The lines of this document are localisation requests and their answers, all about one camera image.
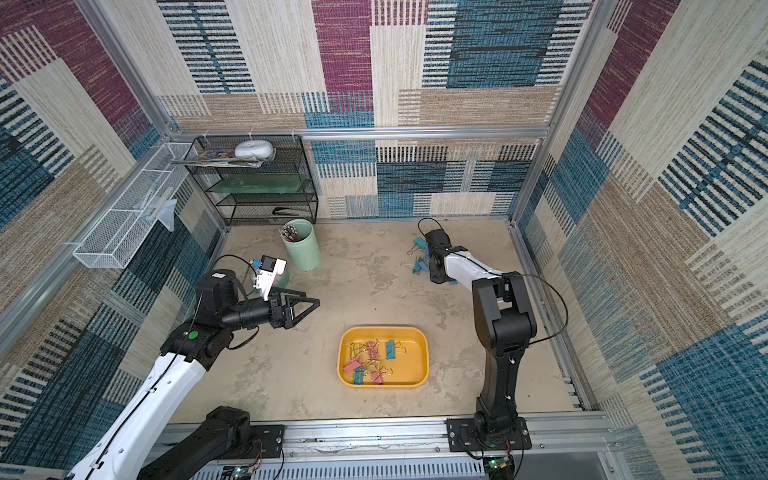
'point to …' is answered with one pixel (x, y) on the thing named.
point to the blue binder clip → (418, 265)
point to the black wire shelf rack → (256, 179)
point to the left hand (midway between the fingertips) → (309, 299)
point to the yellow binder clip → (356, 348)
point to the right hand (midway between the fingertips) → (447, 269)
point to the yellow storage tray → (410, 369)
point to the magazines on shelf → (223, 158)
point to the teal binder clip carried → (390, 350)
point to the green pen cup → (301, 242)
